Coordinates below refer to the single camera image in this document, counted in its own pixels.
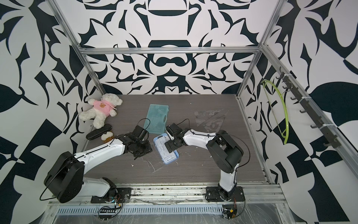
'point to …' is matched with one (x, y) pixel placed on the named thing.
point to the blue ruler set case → (160, 140)
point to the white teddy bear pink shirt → (102, 108)
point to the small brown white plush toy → (107, 137)
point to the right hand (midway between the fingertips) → (172, 142)
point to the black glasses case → (99, 132)
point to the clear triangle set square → (212, 120)
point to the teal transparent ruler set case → (157, 115)
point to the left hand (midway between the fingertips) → (151, 148)
